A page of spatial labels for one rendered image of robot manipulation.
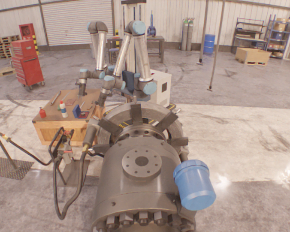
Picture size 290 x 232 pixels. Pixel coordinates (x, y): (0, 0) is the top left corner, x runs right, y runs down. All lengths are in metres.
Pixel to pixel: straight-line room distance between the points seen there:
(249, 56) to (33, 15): 11.23
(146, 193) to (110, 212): 0.18
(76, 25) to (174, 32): 5.28
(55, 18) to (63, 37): 1.09
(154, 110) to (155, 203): 0.72
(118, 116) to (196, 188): 0.85
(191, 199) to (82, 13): 9.96
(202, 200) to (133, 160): 0.40
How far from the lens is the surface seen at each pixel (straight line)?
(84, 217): 1.84
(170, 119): 1.33
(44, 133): 2.57
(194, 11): 9.61
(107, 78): 1.62
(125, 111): 1.30
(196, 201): 0.74
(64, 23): 10.68
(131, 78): 2.21
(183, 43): 9.02
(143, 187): 0.85
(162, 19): 9.46
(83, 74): 1.98
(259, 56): 8.24
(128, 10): 2.21
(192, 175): 0.74
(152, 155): 0.94
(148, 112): 1.30
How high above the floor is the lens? 1.59
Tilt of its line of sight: 32 degrees down
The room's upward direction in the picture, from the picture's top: straight up
